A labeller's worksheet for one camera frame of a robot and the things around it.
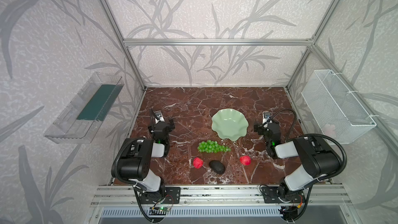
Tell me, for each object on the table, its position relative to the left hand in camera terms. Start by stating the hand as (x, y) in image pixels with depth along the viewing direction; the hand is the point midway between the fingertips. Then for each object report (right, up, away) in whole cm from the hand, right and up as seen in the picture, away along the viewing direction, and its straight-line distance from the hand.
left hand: (162, 113), depth 93 cm
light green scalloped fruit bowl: (+41, -7, +5) cm, 42 cm away
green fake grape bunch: (+30, -18, -8) cm, 36 cm away
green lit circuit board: (+7, -42, -22) cm, 48 cm away
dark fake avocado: (+33, -26, -15) cm, 44 cm away
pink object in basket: (+86, -6, -20) cm, 88 cm away
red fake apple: (+22, -24, -14) cm, 36 cm away
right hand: (+63, -1, +2) cm, 63 cm away
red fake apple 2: (+48, -23, -12) cm, 55 cm away
